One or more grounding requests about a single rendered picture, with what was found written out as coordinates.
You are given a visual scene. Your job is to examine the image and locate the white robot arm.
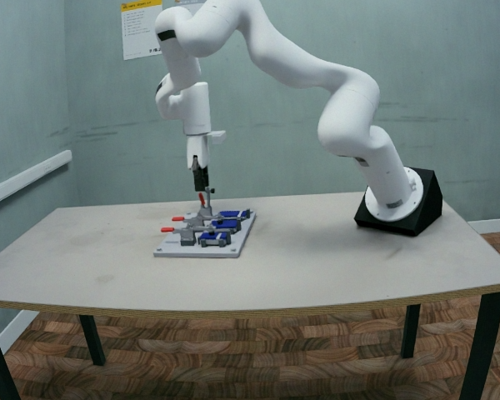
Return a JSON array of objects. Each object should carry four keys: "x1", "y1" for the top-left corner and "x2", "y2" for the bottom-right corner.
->
[{"x1": 154, "y1": 0, "x2": 423, "y2": 222}]

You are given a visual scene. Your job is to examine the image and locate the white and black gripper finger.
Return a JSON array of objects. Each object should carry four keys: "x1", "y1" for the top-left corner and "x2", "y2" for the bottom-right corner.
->
[
  {"x1": 203, "y1": 165, "x2": 209, "y2": 187},
  {"x1": 192, "y1": 155, "x2": 205, "y2": 192}
]

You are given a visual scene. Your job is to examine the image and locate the blue plate with white stripe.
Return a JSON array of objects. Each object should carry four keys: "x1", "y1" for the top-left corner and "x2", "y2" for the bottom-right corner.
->
[{"x1": 220, "y1": 211, "x2": 247, "y2": 219}]

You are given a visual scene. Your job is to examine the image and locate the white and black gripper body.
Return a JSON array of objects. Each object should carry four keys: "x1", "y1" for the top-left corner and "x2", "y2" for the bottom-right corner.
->
[{"x1": 186, "y1": 134, "x2": 209, "y2": 169}]

